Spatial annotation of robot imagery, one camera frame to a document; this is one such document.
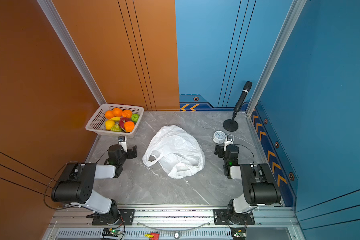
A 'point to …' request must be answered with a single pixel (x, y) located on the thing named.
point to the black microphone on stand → (232, 125)
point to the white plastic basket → (97, 123)
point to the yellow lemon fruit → (109, 124)
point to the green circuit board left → (113, 232)
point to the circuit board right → (238, 233)
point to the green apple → (134, 117)
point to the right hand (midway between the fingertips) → (224, 144)
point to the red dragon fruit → (122, 121)
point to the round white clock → (219, 137)
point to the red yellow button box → (153, 236)
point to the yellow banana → (115, 118)
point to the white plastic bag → (176, 150)
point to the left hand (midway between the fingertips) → (128, 144)
